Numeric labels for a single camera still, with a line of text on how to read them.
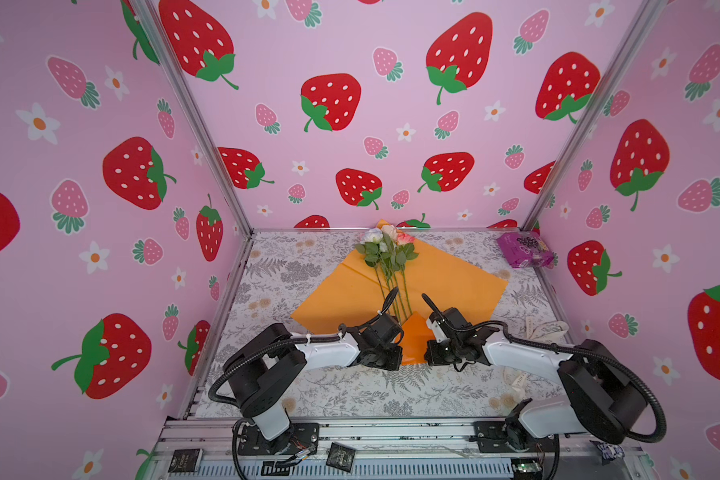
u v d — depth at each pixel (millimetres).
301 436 752
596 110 852
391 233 1113
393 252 1095
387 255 1074
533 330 929
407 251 1108
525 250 1072
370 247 1078
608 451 699
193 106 839
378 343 692
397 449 731
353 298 1026
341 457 700
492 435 741
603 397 432
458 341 692
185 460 699
